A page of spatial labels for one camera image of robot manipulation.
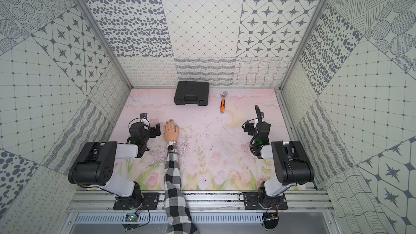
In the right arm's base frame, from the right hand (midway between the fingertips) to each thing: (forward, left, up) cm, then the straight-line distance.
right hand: (256, 122), depth 95 cm
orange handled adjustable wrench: (+19, +20, -4) cm, 28 cm away
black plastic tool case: (+26, +42, -1) cm, 49 cm away
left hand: (-2, +61, +1) cm, 61 cm away
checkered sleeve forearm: (-48, +39, 0) cm, 62 cm away
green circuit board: (-47, +62, -7) cm, 78 cm away
